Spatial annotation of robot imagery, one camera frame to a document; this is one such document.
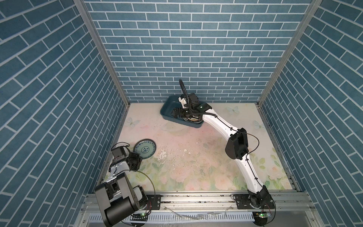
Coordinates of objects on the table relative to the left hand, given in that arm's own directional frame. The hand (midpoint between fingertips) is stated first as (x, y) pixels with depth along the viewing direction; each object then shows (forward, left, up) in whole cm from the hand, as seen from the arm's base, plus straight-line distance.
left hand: (144, 154), depth 89 cm
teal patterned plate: (+6, +1, -1) cm, 6 cm away
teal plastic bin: (+44, -13, +3) cm, 46 cm away
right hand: (+22, -20, +15) cm, 33 cm away
